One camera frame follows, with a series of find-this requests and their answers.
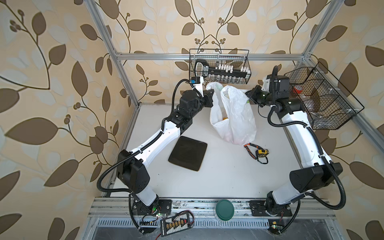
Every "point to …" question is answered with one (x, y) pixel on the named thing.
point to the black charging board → (173, 224)
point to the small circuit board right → (274, 228)
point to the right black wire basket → (327, 105)
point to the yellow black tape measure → (260, 153)
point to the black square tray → (189, 153)
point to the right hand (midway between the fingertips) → (246, 93)
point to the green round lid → (224, 209)
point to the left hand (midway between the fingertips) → (216, 88)
